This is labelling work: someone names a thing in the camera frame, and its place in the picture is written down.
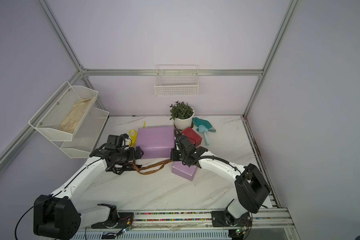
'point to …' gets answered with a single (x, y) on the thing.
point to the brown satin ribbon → (139, 170)
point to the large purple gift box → (156, 142)
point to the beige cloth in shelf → (70, 122)
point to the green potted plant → (181, 110)
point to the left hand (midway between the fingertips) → (136, 156)
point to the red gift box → (183, 145)
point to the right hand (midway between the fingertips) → (172, 156)
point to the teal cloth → (198, 122)
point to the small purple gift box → (185, 171)
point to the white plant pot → (182, 124)
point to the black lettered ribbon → (118, 168)
